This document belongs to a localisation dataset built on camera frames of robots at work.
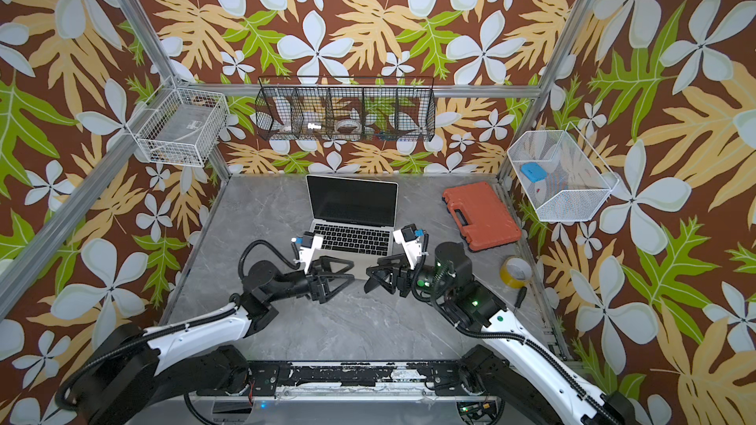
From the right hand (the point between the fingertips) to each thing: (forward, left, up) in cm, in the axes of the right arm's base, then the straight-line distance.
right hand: (373, 267), depth 69 cm
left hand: (0, +6, 0) cm, 6 cm away
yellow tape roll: (+10, -46, -24) cm, 53 cm away
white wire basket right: (+27, -54, +2) cm, 61 cm away
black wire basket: (+54, +10, +8) cm, 56 cm away
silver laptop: (+32, +7, -23) cm, 40 cm away
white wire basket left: (+40, +57, +11) cm, 71 cm away
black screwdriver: (+2, -44, -22) cm, 49 cm away
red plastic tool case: (+28, -40, -20) cm, 53 cm away
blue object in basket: (+30, -48, +2) cm, 56 cm away
